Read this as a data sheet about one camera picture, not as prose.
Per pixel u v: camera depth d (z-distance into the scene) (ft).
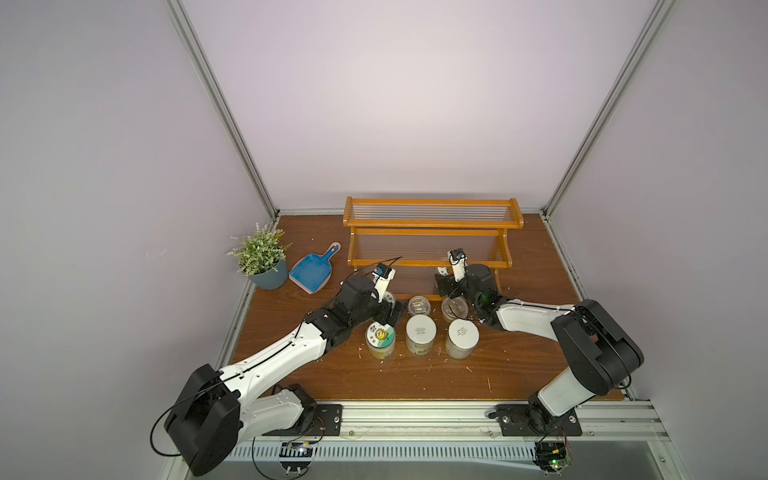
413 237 3.27
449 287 2.73
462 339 2.54
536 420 2.12
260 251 2.87
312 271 3.32
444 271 2.96
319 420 2.38
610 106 2.87
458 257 2.60
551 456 2.24
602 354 1.47
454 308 2.86
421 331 2.60
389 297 2.85
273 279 2.99
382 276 2.28
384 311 2.35
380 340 2.57
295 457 2.35
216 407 1.30
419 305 2.87
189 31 2.42
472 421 2.43
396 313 2.37
